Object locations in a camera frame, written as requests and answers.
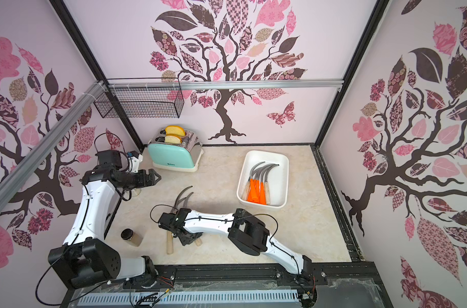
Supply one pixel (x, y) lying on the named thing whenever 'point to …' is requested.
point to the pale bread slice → (172, 138)
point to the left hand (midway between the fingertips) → (149, 183)
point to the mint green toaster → (184, 156)
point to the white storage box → (279, 181)
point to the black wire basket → (140, 103)
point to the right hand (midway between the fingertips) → (190, 235)
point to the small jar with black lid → (134, 238)
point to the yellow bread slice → (174, 129)
